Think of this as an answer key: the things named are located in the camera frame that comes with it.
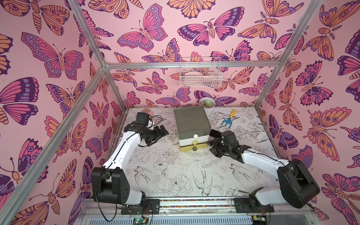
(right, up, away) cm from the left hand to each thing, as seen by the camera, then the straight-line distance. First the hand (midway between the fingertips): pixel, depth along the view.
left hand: (164, 134), depth 84 cm
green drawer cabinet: (+17, +4, -2) cm, 18 cm away
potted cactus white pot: (+30, +21, +25) cm, 45 cm away
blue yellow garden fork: (+48, +8, +28) cm, 56 cm away
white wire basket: (+23, +37, +9) cm, 44 cm away
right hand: (+24, -7, +3) cm, 25 cm away
